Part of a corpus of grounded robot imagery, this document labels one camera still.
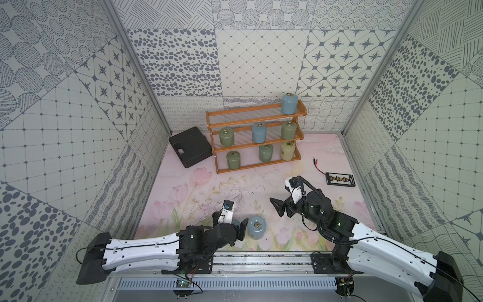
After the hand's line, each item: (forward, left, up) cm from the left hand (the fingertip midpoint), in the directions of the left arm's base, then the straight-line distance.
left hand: (243, 221), depth 73 cm
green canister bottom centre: (+39, -10, -4) cm, 41 cm away
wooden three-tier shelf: (+41, +2, +7) cm, 42 cm away
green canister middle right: (+43, -21, +10) cm, 49 cm away
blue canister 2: (+48, -20, +22) cm, 56 cm away
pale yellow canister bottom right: (+40, -22, -3) cm, 46 cm away
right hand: (+10, -15, +4) cm, 19 cm away
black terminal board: (+27, -50, -11) cm, 58 cm away
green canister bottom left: (+33, +7, -4) cm, 34 cm away
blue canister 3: (+40, -6, +10) cm, 42 cm away
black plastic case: (+47, +34, -8) cm, 58 cm away
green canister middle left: (+37, +10, +11) cm, 40 cm away
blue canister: (-1, -5, -3) cm, 6 cm away
